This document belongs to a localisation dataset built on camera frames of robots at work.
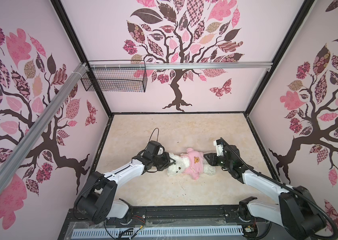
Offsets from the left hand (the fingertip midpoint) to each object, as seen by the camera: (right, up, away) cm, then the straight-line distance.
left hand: (175, 163), depth 83 cm
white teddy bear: (+4, +1, -2) cm, 4 cm away
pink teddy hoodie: (+12, -2, +1) cm, 12 cm away
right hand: (+18, +5, +3) cm, 19 cm away
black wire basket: (-48, +60, +39) cm, 86 cm away
